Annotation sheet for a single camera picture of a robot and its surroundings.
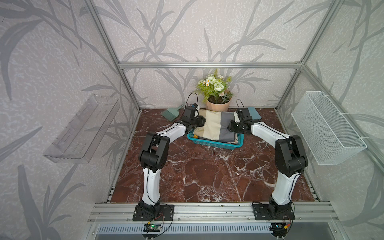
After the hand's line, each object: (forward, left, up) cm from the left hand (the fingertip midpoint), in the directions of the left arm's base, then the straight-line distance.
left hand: (204, 118), depth 99 cm
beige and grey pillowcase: (-5, -7, -2) cm, 9 cm away
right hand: (-4, -17, -3) cm, 17 cm away
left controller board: (-58, +25, -13) cm, 65 cm away
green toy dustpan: (+14, +26, -11) cm, 31 cm away
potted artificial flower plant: (+8, -6, +17) cm, 20 cm away
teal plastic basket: (-17, -11, -5) cm, 21 cm away
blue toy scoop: (+16, -41, -12) cm, 45 cm away
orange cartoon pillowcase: (-9, +6, -8) cm, 13 cm away
